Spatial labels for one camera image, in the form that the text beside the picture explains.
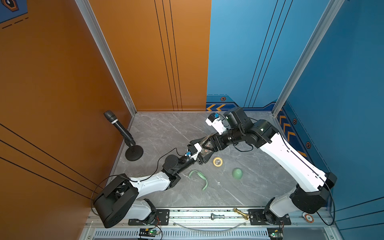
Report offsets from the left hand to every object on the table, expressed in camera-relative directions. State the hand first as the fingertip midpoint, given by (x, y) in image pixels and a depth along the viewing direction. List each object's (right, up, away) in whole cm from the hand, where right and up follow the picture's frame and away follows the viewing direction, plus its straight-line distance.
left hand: (210, 141), depth 68 cm
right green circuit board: (+32, -45, +3) cm, 55 cm away
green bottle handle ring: (-3, -21, +15) cm, 26 cm away
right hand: (-1, -1, -2) cm, 2 cm away
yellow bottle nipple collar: (+6, -15, +21) cm, 26 cm away
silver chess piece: (+2, -38, +5) cm, 38 cm away
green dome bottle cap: (+17, -20, +17) cm, 31 cm away
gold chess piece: (+18, -37, +5) cm, 42 cm away
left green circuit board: (-29, -44, +3) cm, 53 cm away
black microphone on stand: (-47, -11, +29) cm, 56 cm away
